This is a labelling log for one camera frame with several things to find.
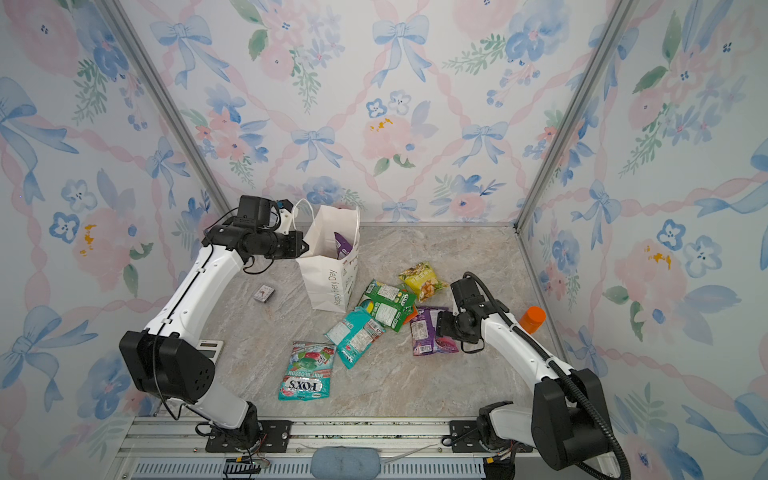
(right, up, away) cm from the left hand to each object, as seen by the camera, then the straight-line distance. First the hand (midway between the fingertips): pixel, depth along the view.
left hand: (309, 243), depth 81 cm
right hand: (+38, -24, +6) cm, 46 cm away
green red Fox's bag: (0, -36, +1) cm, 36 cm away
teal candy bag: (+11, -27, +7) cm, 30 cm away
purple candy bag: (+32, -26, +9) cm, 42 cm away
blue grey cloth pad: (+11, -51, -12) cm, 54 cm away
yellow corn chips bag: (+32, -11, +20) cm, 39 cm away
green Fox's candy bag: (+22, -19, +12) cm, 31 cm away
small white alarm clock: (-19, -16, +17) cm, 30 cm away
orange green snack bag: (+29, -22, +12) cm, 38 cm away
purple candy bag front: (+7, -1, +14) cm, 15 cm away
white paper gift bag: (+6, -5, -2) cm, 9 cm away
